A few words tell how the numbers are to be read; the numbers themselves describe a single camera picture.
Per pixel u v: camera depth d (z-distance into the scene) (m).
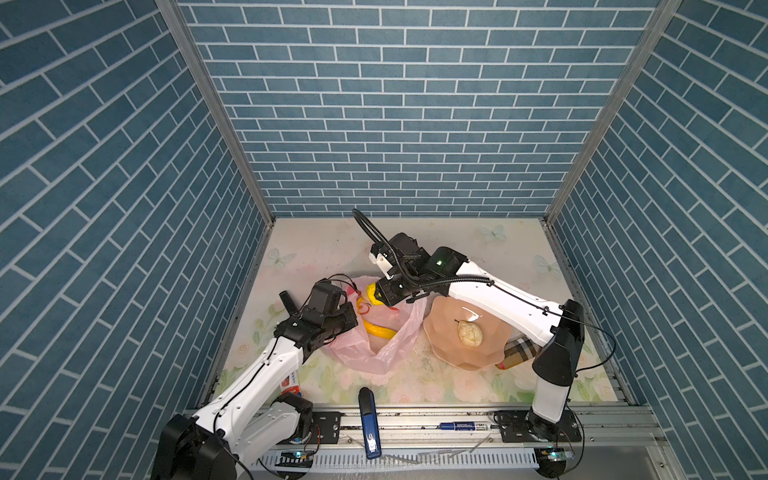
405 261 0.56
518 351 0.80
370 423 0.72
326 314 0.63
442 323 0.91
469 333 0.84
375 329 0.88
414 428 0.75
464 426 0.74
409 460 0.71
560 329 0.45
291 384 0.80
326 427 0.74
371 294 0.75
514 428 0.73
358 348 0.79
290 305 0.93
